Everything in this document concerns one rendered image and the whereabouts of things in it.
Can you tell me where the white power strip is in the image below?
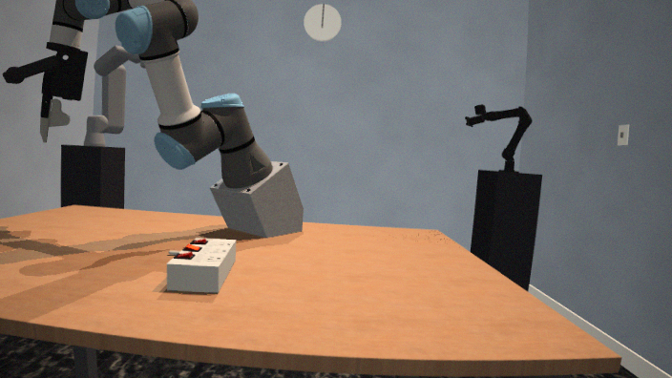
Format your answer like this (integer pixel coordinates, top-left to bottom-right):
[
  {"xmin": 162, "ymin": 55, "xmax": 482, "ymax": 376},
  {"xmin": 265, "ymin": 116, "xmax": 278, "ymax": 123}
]
[{"xmin": 167, "ymin": 238, "xmax": 236, "ymax": 293}]

